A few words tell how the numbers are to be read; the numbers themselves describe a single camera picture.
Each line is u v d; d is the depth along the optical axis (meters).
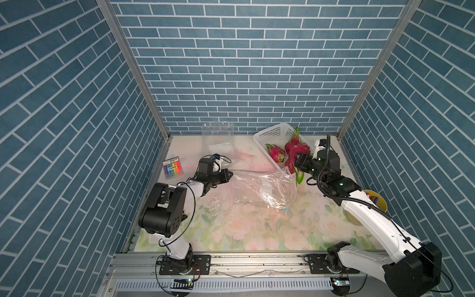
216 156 0.87
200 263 0.74
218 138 1.20
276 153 0.99
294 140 1.05
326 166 0.57
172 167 1.02
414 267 0.38
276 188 0.84
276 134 1.16
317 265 0.74
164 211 0.48
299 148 0.79
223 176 0.85
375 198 0.79
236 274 0.73
